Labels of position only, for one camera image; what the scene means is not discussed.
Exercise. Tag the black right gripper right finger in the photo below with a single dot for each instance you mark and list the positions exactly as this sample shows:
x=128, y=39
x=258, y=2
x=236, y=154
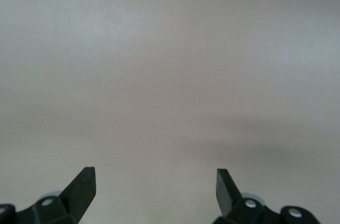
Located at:
x=228, y=197

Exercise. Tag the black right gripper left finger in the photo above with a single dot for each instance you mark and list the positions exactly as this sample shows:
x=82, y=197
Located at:
x=77, y=197

